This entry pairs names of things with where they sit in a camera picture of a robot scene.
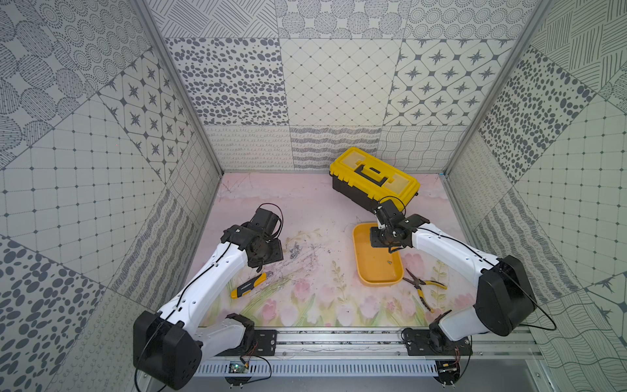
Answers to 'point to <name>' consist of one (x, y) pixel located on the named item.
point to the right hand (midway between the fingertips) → (376, 242)
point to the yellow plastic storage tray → (375, 265)
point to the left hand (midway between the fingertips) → (274, 251)
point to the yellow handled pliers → (418, 282)
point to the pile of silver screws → (295, 251)
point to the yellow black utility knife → (246, 287)
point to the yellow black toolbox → (369, 181)
